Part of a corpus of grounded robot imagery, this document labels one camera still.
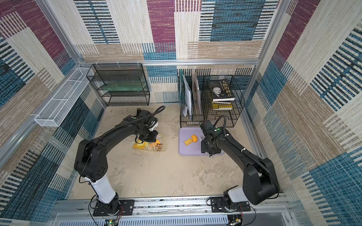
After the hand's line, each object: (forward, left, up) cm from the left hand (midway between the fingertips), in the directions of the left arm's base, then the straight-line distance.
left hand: (156, 140), depth 89 cm
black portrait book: (+29, -43, +15) cm, 54 cm away
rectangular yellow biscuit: (+3, -20, -8) cm, 22 cm away
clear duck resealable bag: (-1, -1, -5) cm, 5 cm away
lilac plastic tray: (-2, -24, -7) cm, 25 cm away
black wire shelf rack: (+35, +26, +17) cm, 46 cm away
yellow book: (+16, -41, +14) cm, 46 cm away
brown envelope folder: (+29, -27, +12) cm, 41 cm away
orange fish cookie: (+6, -25, -7) cm, 26 cm away
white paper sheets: (+22, -21, +6) cm, 31 cm away
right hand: (-9, -33, 0) cm, 34 cm away
